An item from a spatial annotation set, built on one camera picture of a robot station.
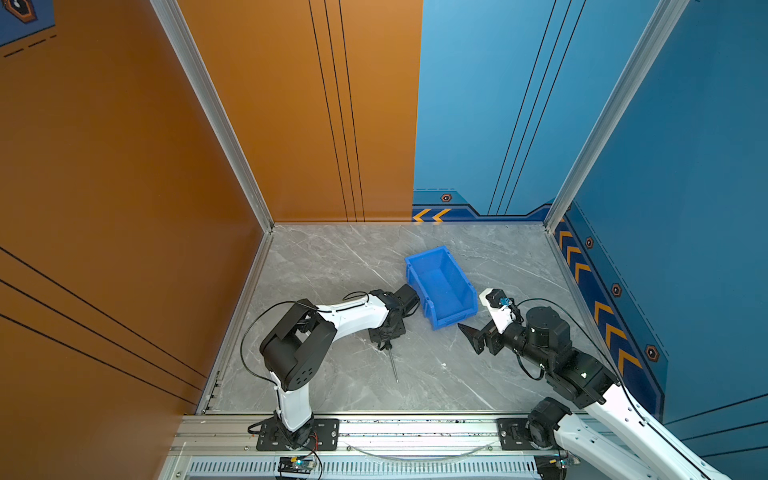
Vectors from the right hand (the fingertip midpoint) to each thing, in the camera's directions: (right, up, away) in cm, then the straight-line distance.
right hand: (471, 312), depth 72 cm
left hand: (-19, -10, +20) cm, 29 cm away
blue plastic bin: (-3, +3, +27) cm, 28 cm away
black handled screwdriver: (-19, -18, +15) cm, 30 cm away
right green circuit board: (+18, -36, -2) cm, 41 cm away
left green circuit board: (-42, -36, -1) cm, 56 cm away
